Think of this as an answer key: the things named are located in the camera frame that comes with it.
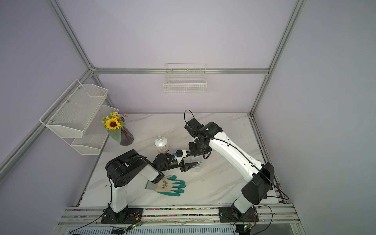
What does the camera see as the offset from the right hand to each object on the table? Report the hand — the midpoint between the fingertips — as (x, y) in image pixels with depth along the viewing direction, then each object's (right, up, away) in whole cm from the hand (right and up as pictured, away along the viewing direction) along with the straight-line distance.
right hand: (197, 155), depth 76 cm
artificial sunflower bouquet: (-48, +17, +6) cm, 51 cm away
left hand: (-1, -3, +7) cm, 7 cm away
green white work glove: (-17, -19, +6) cm, 26 cm away
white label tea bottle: (-20, +5, +5) cm, 21 cm away
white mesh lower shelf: (-66, +10, +17) cm, 69 cm away
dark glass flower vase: (-47, +8, +20) cm, 51 cm away
